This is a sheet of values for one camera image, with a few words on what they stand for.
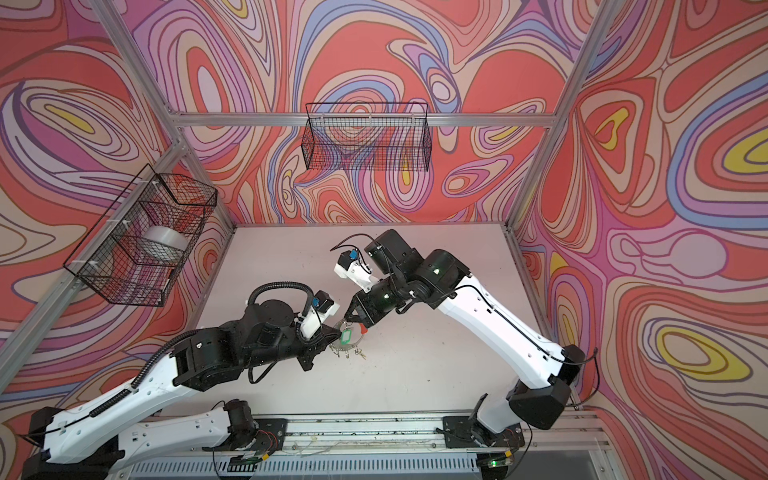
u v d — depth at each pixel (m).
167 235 0.74
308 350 0.54
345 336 0.63
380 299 0.53
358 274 0.56
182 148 0.93
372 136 0.96
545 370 0.39
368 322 0.52
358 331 0.68
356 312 0.53
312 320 0.55
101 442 0.42
